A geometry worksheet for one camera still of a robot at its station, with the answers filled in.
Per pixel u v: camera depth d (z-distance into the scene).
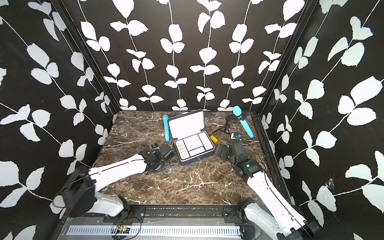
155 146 0.78
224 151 0.70
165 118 1.11
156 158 0.62
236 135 0.69
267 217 0.54
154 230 0.70
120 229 0.70
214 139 1.03
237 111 0.86
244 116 0.85
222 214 0.73
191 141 0.95
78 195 0.42
